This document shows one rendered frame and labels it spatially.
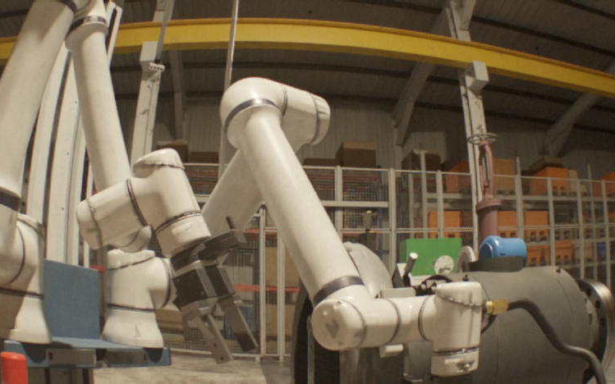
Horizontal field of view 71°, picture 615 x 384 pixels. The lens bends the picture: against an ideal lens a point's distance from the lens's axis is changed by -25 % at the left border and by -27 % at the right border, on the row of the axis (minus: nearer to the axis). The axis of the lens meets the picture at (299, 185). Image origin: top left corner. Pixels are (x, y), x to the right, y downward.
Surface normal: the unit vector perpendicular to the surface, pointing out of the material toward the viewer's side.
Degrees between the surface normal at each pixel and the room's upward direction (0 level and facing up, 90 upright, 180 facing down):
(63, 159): 90
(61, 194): 90
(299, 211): 67
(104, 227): 126
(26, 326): 71
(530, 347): 86
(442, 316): 90
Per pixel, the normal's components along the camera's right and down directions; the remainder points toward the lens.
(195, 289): -0.21, -0.11
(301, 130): 0.40, 0.65
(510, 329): 0.20, -0.51
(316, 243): -0.14, -0.60
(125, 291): 0.11, -0.22
